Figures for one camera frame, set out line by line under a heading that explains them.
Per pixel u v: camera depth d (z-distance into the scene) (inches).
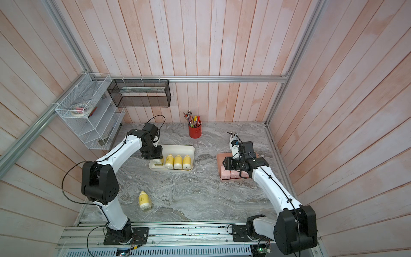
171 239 28.9
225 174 34.2
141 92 40.7
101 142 33.7
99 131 31.3
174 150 40.7
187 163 35.4
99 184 19.0
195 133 42.2
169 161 35.6
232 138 42.7
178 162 35.5
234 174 34.3
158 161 34.1
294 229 15.5
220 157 39.7
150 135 28.2
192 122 41.3
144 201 30.1
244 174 29.9
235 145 30.0
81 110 28.9
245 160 24.7
